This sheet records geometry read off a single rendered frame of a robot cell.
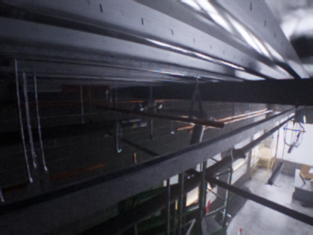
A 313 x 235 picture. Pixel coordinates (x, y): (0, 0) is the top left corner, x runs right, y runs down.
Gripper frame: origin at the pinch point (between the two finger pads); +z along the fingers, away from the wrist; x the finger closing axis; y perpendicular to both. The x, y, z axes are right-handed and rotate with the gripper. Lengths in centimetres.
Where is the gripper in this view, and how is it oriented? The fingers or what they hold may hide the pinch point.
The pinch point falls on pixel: (128, 111)
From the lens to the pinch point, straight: 157.5
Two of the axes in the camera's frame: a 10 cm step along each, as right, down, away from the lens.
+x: 2.0, 9.3, 3.0
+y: 6.4, 1.1, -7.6
